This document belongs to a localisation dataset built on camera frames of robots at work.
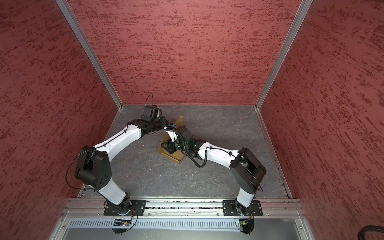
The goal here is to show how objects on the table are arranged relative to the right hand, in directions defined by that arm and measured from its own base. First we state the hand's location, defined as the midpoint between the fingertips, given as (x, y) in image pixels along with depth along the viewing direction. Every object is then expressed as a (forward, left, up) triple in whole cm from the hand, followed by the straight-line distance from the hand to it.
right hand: (163, 147), depth 80 cm
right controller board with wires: (-35, -43, -18) cm, 58 cm away
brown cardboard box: (+1, -6, -14) cm, 16 cm away
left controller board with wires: (-33, +21, -18) cm, 43 cm away
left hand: (+16, -1, 0) cm, 16 cm away
